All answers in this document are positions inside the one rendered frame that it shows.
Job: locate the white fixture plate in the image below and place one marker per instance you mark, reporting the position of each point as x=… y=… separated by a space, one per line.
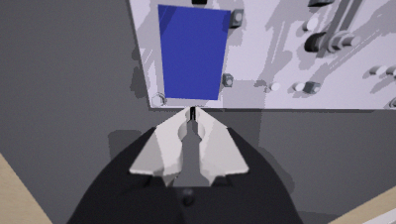
x=269 y=46

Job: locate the blue flat plate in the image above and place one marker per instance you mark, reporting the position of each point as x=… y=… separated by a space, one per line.
x=193 y=43

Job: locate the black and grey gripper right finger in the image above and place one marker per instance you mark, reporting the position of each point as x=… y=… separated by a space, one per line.
x=224 y=152

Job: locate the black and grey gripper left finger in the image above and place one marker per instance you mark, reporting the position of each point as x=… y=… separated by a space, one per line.
x=158 y=152

